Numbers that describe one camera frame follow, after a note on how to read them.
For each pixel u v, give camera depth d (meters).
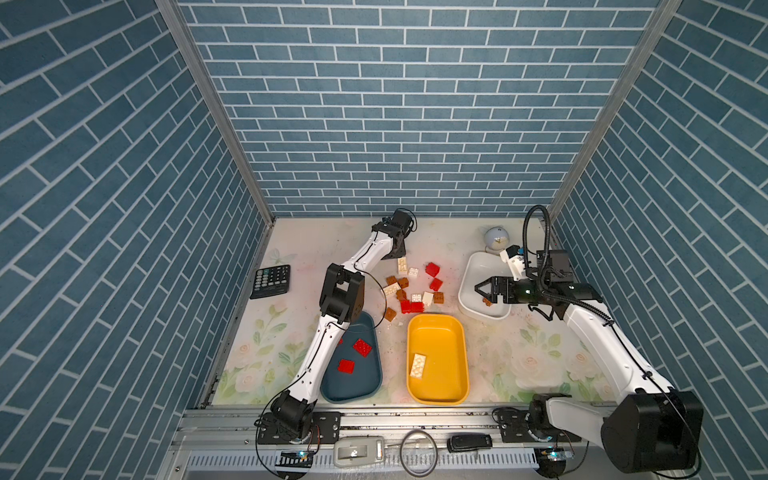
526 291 0.69
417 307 0.96
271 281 1.00
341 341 0.71
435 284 1.01
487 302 0.97
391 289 0.99
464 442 0.69
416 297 0.97
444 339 0.87
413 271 1.04
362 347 0.86
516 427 0.73
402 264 1.05
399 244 0.85
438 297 0.96
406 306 0.96
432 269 1.05
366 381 0.80
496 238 1.06
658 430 0.39
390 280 1.01
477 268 1.04
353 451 0.69
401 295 0.96
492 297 0.72
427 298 0.96
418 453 0.71
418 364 0.83
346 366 0.83
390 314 0.94
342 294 0.69
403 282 0.99
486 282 0.74
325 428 0.74
